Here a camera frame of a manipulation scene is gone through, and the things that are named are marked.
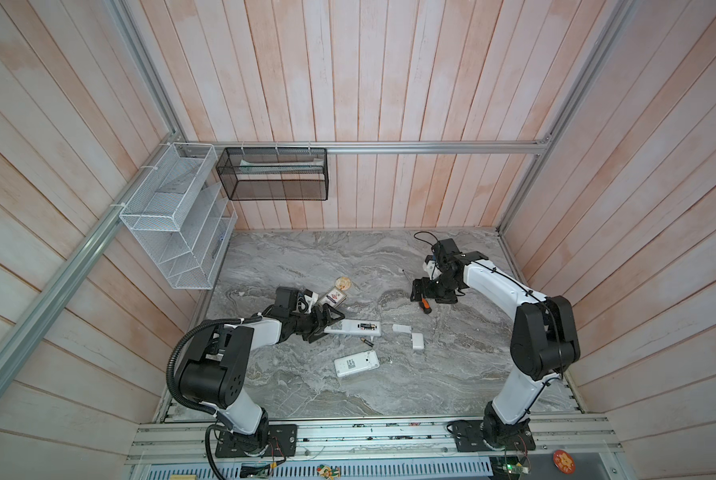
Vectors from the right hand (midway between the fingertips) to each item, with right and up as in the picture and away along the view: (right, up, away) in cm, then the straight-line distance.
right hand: (423, 296), depth 93 cm
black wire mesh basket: (-50, +42, +11) cm, 66 cm away
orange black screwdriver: (+1, -4, +3) cm, 5 cm away
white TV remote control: (-22, -9, -1) cm, 24 cm away
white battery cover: (-2, -13, -2) cm, 14 cm away
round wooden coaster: (-26, +3, +11) cm, 28 cm away
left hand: (-27, -9, -3) cm, 29 cm away
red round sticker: (+28, -37, -22) cm, 52 cm away
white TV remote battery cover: (-7, -10, +1) cm, 12 cm away
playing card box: (-29, -1, +6) cm, 29 cm away
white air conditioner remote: (-21, -19, -7) cm, 29 cm away
